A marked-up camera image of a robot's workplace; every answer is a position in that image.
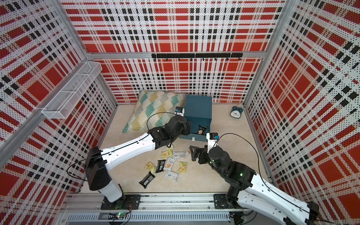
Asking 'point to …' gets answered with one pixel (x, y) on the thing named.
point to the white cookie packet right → (188, 152)
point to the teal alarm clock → (236, 112)
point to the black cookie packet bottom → (147, 179)
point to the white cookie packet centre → (179, 154)
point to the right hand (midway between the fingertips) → (199, 147)
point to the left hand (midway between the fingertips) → (188, 123)
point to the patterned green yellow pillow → (152, 109)
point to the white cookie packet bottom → (172, 174)
